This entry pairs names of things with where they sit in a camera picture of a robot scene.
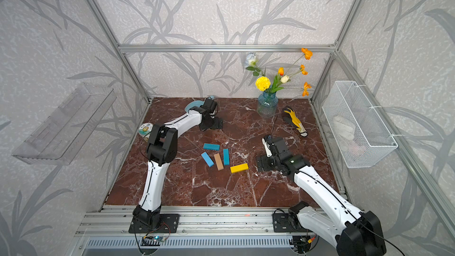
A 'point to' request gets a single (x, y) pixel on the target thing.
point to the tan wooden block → (218, 161)
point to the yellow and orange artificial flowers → (276, 82)
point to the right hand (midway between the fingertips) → (264, 158)
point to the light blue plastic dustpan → (195, 103)
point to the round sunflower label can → (144, 131)
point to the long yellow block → (239, 168)
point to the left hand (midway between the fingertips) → (216, 124)
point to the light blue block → (208, 159)
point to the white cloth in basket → (343, 131)
